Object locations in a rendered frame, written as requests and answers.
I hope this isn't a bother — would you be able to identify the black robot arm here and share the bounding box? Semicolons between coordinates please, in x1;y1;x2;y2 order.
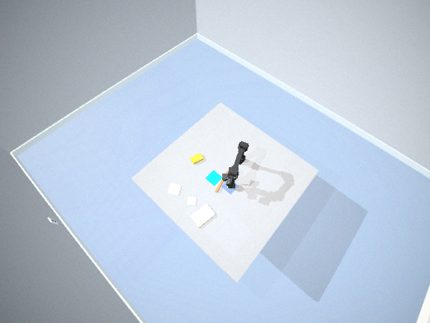
222;141;249;187

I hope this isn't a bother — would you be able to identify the yellow rectangular block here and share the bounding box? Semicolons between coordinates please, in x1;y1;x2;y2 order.
190;153;204;165

